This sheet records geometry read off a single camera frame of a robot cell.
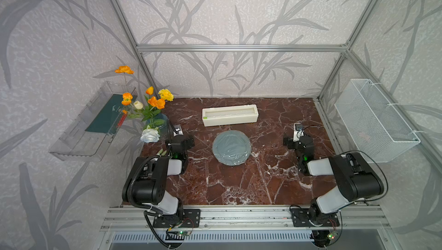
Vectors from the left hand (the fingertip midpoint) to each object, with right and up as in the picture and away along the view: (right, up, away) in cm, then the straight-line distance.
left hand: (180, 134), depth 94 cm
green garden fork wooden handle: (-11, -10, 0) cm, 15 cm away
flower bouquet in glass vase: (-6, +7, -15) cm, 18 cm away
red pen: (-16, +9, -24) cm, 31 cm away
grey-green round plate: (+28, -8, +4) cm, 30 cm away
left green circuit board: (+9, -38, -23) cm, 45 cm away
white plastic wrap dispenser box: (+29, +11, +9) cm, 32 cm away
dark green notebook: (-22, +9, -26) cm, 35 cm away
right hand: (+63, +2, 0) cm, 63 cm away
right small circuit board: (+69, -38, -25) cm, 83 cm away
